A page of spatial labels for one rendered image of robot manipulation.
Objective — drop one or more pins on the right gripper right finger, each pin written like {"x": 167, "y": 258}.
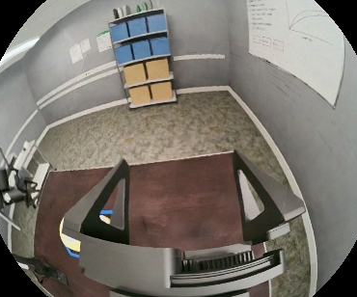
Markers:
{"x": 281, "y": 206}

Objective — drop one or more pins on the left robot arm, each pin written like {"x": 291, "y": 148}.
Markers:
{"x": 29, "y": 263}

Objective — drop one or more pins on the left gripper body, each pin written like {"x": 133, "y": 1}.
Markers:
{"x": 17, "y": 192}

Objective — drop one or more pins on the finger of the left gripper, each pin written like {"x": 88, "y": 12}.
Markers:
{"x": 30, "y": 191}
{"x": 32, "y": 182}

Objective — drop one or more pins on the steel bowl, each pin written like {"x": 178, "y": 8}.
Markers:
{"x": 103, "y": 219}
{"x": 70, "y": 240}

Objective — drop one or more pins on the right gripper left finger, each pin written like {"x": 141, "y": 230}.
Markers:
{"x": 84, "y": 216}

